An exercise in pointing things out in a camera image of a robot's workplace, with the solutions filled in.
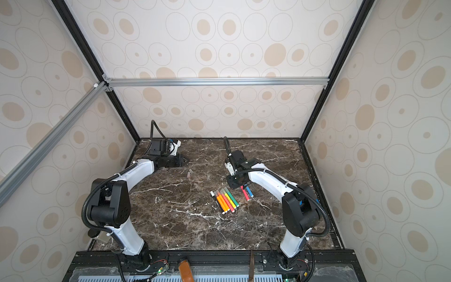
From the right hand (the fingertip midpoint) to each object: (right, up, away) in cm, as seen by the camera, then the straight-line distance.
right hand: (239, 182), depth 89 cm
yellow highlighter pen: (-4, -10, +1) cm, 11 cm away
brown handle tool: (-22, -33, -20) cm, 45 cm away
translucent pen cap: (-28, +4, +13) cm, 31 cm away
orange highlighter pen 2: (-9, -10, +2) cm, 13 cm away
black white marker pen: (-14, -7, +4) cm, 16 cm away
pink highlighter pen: (+4, -7, +5) cm, 9 cm away
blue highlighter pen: (+6, -5, +6) cm, 10 cm away
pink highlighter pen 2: (-5, -12, 0) cm, 13 cm away
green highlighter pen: (-2, -11, 0) cm, 11 cm away
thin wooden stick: (+4, -33, -17) cm, 37 cm away
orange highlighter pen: (-8, -11, 0) cm, 14 cm away
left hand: (-25, +12, +3) cm, 28 cm away
